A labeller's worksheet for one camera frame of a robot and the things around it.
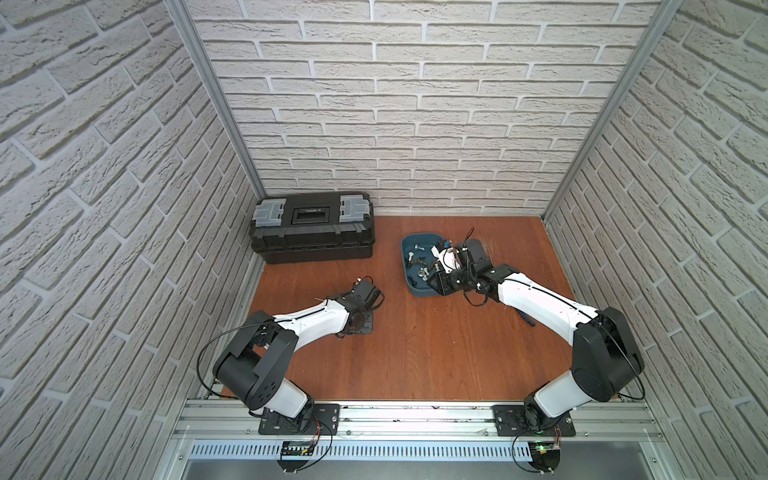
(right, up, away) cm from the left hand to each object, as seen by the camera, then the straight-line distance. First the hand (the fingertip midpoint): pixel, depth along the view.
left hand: (365, 320), depth 91 cm
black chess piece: (+15, +11, +9) cm, 21 cm away
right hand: (+22, +13, -3) cm, 25 cm away
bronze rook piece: (+19, +18, +13) cm, 29 cm away
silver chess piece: (+20, +15, +10) cm, 27 cm away
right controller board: (+46, -27, -21) cm, 57 cm away
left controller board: (-16, -27, -18) cm, 36 cm away
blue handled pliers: (+35, +10, -35) cm, 50 cm away
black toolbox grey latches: (-23, +29, +2) cm, 37 cm away
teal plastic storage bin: (+16, +15, +11) cm, 25 cm away
